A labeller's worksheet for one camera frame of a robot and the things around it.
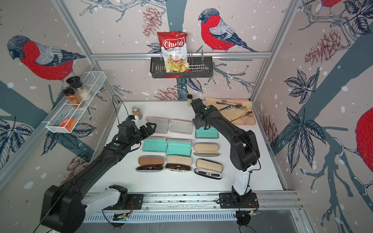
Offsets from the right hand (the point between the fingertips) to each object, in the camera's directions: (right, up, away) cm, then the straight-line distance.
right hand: (202, 120), depth 92 cm
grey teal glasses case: (+7, -10, +9) cm, 15 cm away
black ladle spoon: (+30, +10, +26) cm, 41 cm away
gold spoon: (+37, +4, +19) cm, 42 cm away
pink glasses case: (-29, -4, +12) cm, 32 cm away
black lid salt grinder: (-66, +16, -16) cm, 70 cm away
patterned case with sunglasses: (-15, -25, -8) cm, 30 cm away
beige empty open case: (+3, -20, +2) cm, 20 cm away
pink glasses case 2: (-15, -6, +12) cm, 20 cm away
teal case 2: (-16, -18, +1) cm, 24 cm away
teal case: (-31, -17, +1) cm, 36 cm away
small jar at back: (-9, +17, +20) cm, 28 cm away
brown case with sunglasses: (-34, -26, -5) cm, 43 cm away
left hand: (-29, -2, -10) cm, 31 cm away
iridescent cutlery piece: (+23, +12, +27) cm, 38 cm away
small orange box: (-64, 0, -27) cm, 69 cm away
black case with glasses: (+3, -28, -8) cm, 29 cm away
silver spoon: (+21, +14, +27) cm, 37 cm away
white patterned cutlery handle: (+23, +8, +22) cm, 33 cm away
